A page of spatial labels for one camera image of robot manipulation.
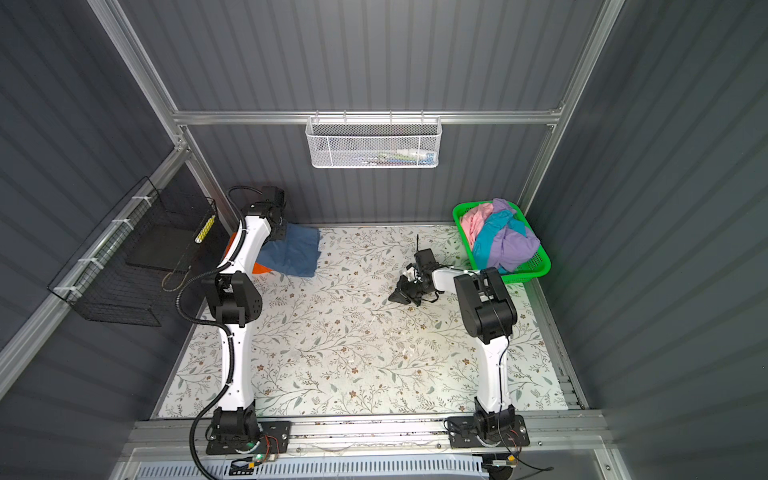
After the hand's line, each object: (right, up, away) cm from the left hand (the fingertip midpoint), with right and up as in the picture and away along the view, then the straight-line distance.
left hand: (265, 232), depth 100 cm
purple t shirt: (+85, -6, +6) cm, 85 cm away
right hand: (+43, -23, 0) cm, 49 cm away
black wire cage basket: (-22, -12, -29) cm, 38 cm away
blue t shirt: (+9, -8, +7) cm, 14 cm away
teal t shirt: (+81, +4, +9) cm, 81 cm away
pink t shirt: (+73, +5, +8) cm, 73 cm away
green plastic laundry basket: (+94, -11, +2) cm, 94 cm away
